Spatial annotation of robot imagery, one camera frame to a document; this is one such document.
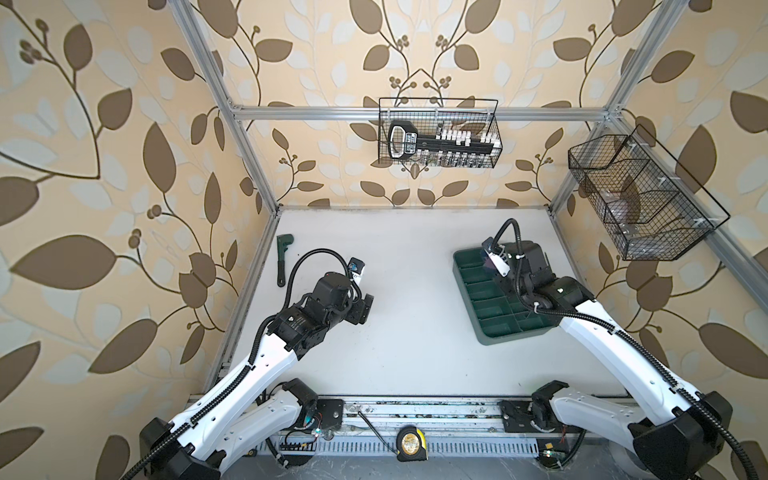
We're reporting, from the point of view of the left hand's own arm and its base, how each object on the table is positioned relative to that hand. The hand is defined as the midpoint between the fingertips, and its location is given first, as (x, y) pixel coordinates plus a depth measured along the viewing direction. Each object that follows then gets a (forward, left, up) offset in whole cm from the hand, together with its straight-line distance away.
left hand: (362, 291), depth 76 cm
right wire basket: (+16, -71, +16) cm, 75 cm away
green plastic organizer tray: (+3, -38, -15) cm, 42 cm away
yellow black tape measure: (-31, -14, -15) cm, 37 cm away
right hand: (+7, -39, +3) cm, 40 cm away
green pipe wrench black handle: (+30, +35, -19) cm, 50 cm away
